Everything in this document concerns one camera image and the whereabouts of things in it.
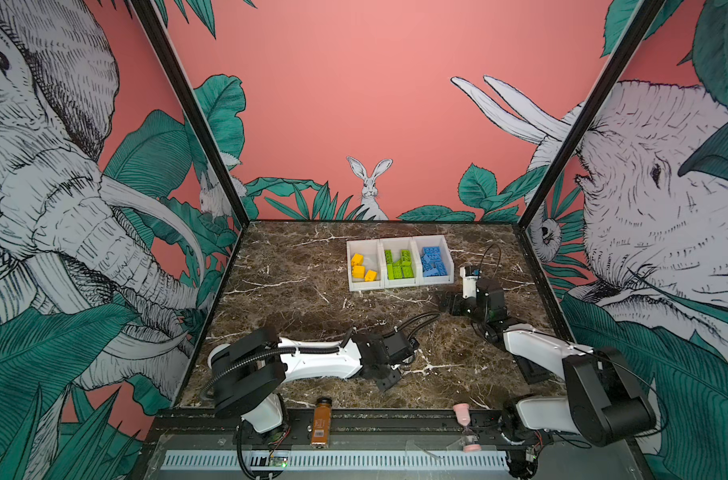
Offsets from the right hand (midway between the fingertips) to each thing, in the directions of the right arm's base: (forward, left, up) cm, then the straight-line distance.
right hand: (446, 288), depth 90 cm
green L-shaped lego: (+16, +17, -7) cm, 24 cm away
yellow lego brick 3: (+9, +24, -7) cm, 26 cm away
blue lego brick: (+21, +1, -9) cm, 23 cm away
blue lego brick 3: (+13, -2, -8) cm, 15 cm away
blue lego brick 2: (+13, +3, -7) cm, 15 cm away
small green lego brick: (+11, +14, -8) cm, 20 cm away
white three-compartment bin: (+13, +8, -3) cm, 16 cm away
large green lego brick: (+17, +11, -6) cm, 21 cm away
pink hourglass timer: (-38, -2, -9) cm, 39 cm away
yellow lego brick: (+16, +28, -6) cm, 33 cm away
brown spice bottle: (-36, +35, -5) cm, 50 cm away
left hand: (-22, +17, -7) cm, 29 cm away
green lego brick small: (+12, +10, -8) cm, 18 cm away
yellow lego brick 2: (+10, +27, -6) cm, 30 cm away
